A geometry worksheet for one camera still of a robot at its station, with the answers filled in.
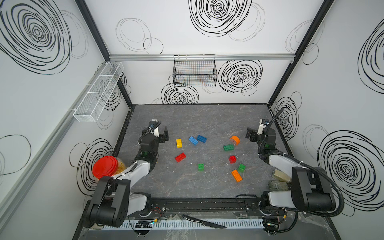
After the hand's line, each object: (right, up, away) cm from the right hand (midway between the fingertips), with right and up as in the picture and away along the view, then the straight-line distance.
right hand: (256, 129), depth 90 cm
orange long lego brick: (-14, -26, -7) cm, 30 cm away
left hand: (-59, +2, -4) cm, 59 cm away
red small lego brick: (-15, -18, -1) cm, 23 cm away
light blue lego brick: (-39, -8, +8) cm, 40 cm away
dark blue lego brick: (-33, -7, +9) cm, 35 cm away
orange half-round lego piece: (-9, -7, +8) cm, 14 cm away
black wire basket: (-35, +43, +20) cm, 59 cm away
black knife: (-33, -43, -20) cm, 58 cm away
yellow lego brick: (-48, -10, +7) cm, 49 cm away
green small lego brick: (-34, -21, -5) cm, 40 cm away
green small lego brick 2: (-11, -23, -5) cm, 26 cm away
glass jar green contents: (+4, -28, -12) cm, 31 cm away
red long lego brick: (-46, -18, +1) cm, 49 cm away
